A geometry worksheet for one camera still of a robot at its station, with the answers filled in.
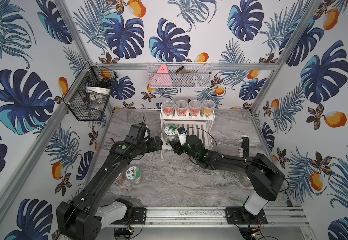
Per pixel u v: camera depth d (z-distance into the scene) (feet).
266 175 1.63
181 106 2.52
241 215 2.18
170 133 2.68
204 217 2.48
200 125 3.12
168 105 2.53
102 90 2.64
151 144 2.22
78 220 1.21
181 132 2.40
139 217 2.43
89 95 2.87
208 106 2.52
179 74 3.03
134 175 2.62
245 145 3.29
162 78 2.94
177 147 2.47
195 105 2.55
